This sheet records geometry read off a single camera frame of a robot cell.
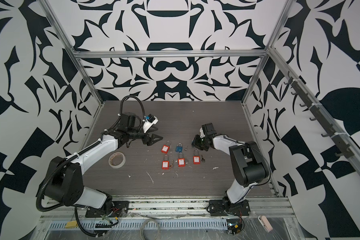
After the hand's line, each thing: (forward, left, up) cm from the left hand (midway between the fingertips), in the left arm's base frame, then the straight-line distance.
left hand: (159, 130), depth 82 cm
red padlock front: (-12, -2, -17) cm, 21 cm away
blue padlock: (-2, -10, -18) cm, 21 cm away
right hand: (0, -19, -14) cm, 24 cm away
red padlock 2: (-10, -11, -17) cm, 23 cm away
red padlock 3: (-10, -20, -16) cm, 28 cm away
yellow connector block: (-40, +40, -17) cm, 59 cm away
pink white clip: (-42, -48, -15) cm, 66 cm away
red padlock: (-3, -2, -17) cm, 17 cm away
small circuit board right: (-43, -35, -19) cm, 58 cm away
